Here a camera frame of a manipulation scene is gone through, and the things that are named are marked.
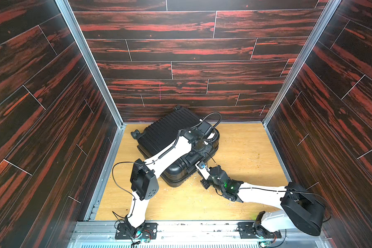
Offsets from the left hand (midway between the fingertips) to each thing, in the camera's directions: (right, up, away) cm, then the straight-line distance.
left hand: (205, 149), depth 84 cm
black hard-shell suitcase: (-18, +15, +7) cm, 24 cm away
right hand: (-2, -12, +2) cm, 12 cm away
